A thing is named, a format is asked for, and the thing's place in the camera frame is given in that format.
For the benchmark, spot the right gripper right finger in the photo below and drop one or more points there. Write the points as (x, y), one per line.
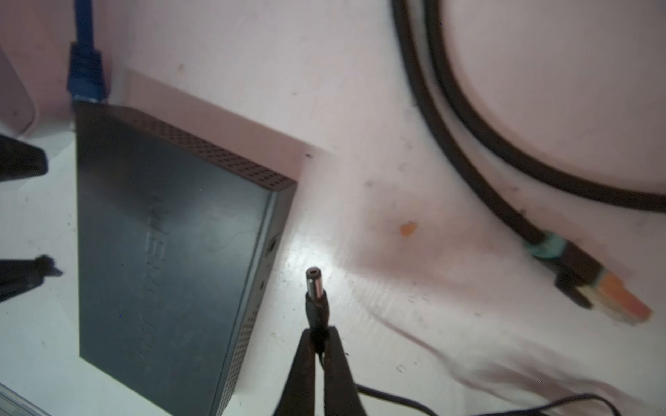
(341, 397)

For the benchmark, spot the white small network switch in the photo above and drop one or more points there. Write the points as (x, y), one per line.
(18, 111)

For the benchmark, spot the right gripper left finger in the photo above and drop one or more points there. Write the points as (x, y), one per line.
(298, 397)

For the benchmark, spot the black power adapter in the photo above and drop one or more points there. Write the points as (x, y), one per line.
(317, 311)

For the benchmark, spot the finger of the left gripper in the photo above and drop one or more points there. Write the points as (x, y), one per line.
(21, 276)
(20, 160)

